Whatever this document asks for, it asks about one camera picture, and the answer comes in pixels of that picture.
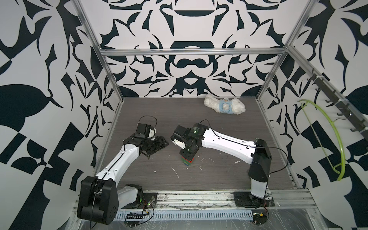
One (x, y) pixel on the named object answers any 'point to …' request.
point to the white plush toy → (225, 106)
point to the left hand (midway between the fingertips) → (163, 143)
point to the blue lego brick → (187, 165)
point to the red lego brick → (190, 161)
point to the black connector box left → (134, 216)
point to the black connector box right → (258, 218)
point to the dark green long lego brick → (187, 162)
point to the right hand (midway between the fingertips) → (186, 152)
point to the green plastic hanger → (307, 100)
